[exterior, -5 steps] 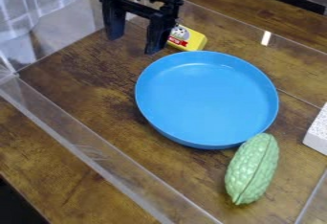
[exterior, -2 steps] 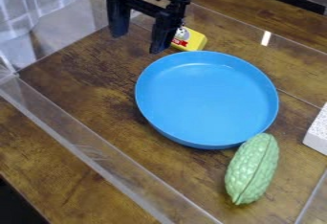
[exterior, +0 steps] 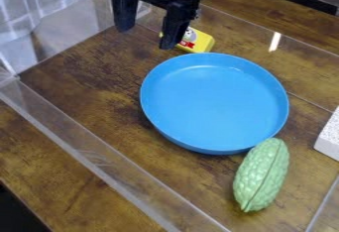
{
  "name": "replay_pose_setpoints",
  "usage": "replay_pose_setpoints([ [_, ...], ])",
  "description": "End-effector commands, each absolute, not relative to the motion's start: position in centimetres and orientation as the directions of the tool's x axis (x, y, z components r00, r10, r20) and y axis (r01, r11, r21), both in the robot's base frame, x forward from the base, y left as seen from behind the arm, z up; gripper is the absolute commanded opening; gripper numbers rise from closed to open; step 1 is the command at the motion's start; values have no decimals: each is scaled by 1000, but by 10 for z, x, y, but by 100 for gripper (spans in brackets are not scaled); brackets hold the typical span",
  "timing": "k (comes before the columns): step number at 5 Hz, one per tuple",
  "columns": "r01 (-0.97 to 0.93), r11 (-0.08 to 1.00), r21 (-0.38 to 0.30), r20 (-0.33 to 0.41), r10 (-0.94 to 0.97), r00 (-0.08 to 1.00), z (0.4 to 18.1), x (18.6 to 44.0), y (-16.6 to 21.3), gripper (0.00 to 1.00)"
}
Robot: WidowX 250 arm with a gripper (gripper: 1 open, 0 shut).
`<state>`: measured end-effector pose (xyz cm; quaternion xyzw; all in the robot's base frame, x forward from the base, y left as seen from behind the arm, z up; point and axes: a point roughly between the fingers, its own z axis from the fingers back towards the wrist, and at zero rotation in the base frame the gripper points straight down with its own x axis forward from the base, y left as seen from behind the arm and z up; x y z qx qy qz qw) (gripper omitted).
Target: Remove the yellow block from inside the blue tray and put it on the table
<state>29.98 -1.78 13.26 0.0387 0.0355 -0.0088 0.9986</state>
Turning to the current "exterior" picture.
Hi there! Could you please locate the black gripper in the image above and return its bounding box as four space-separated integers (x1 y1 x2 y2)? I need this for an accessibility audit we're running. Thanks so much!
111 0 201 50

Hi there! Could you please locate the blue round tray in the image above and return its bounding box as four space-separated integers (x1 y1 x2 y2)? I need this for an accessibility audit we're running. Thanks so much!
141 53 289 155

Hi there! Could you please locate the white speckled sponge block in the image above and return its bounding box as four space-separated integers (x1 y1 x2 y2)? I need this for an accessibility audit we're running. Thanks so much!
314 106 339 162

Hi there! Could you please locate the green bitter gourd toy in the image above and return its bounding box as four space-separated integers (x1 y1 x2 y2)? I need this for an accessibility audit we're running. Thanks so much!
234 138 290 212

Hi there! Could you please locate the clear acrylic enclosure wall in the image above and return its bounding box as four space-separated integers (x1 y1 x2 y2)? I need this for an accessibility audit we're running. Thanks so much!
0 0 339 232

